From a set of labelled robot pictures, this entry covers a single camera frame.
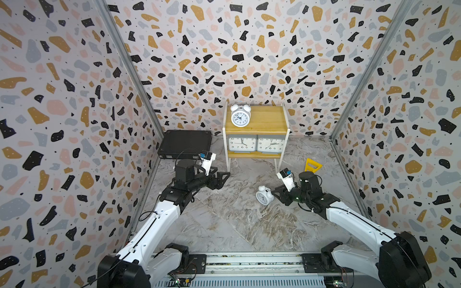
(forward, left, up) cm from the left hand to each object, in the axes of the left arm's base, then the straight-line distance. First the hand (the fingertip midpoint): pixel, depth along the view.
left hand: (223, 171), depth 76 cm
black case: (+36, +28, -21) cm, 50 cm away
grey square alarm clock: (+18, -9, -2) cm, 20 cm away
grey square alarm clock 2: (+17, -22, -2) cm, 28 cm away
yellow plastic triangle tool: (+17, -48, -24) cm, 56 cm away
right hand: (-4, -23, -11) cm, 26 cm away
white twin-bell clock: (-4, -19, -15) cm, 24 cm away
